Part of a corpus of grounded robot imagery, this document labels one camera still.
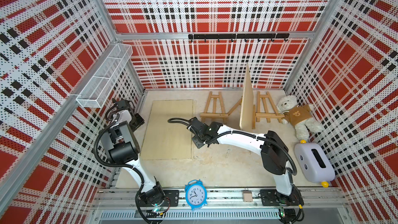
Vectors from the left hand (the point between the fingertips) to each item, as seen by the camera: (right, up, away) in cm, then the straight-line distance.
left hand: (142, 123), depth 96 cm
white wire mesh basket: (-26, +20, -4) cm, 33 cm away
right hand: (+38, -7, -11) cm, 40 cm away
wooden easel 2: (+46, +9, +14) cm, 49 cm away
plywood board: (+15, -10, -3) cm, 19 cm away
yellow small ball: (+98, -26, -23) cm, 104 cm away
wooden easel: (+81, +5, +8) cm, 82 cm away
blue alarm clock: (+36, -31, -23) cm, 52 cm away
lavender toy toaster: (+95, -17, -20) cm, 98 cm away
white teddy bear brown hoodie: (+99, +5, 0) cm, 99 cm away
